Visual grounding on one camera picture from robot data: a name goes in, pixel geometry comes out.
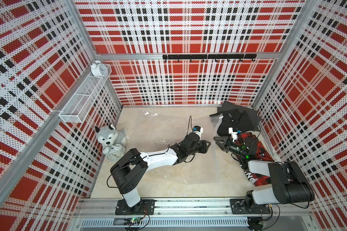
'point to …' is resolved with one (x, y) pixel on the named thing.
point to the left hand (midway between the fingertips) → (211, 143)
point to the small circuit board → (136, 219)
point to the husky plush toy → (108, 135)
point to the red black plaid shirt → (255, 152)
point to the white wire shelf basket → (76, 109)
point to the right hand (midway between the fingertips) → (215, 139)
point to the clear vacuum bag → (154, 131)
